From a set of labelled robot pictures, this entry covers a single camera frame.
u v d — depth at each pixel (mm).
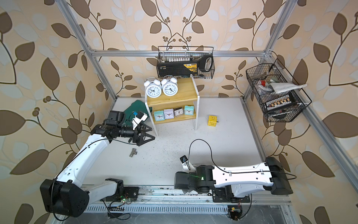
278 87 640
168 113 847
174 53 910
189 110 866
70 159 779
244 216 679
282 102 666
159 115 845
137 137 638
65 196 380
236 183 440
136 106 1113
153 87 710
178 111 865
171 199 737
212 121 988
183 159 632
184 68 834
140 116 645
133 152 889
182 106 872
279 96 697
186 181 503
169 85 715
